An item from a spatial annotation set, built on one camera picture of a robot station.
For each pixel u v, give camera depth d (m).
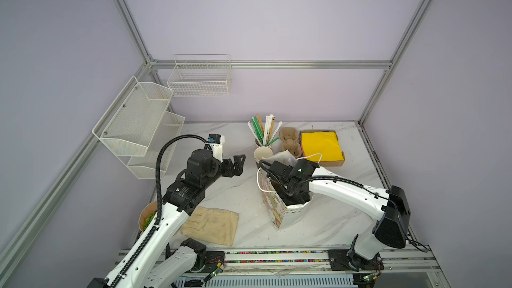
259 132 0.98
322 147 1.04
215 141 0.60
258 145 0.98
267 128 0.98
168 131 1.15
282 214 0.66
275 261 0.75
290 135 1.14
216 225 0.82
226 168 0.62
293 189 0.52
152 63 0.91
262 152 0.93
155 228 0.43
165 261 0.55
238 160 0.63
